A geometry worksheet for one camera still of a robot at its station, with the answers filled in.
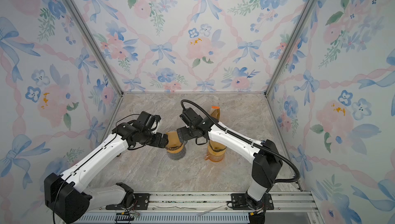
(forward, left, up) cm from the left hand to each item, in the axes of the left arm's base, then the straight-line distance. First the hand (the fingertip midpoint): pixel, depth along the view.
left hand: (161, 139), depth 79 cm
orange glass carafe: (-3, -28, -6) cm, 29 cm away
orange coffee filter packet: (+22, -30, -7) cm, 38 cm away
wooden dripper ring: (-6, -7, 0) cm, 9 cm away
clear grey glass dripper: (-1, -7, -2) cm, 7 cm away
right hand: (+4, -13, 0) cm, 13 cm away
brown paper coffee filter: (-3, -28, -5) cm, 29 cm away
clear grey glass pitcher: (-4, -8, -11) cm, 14 cm away
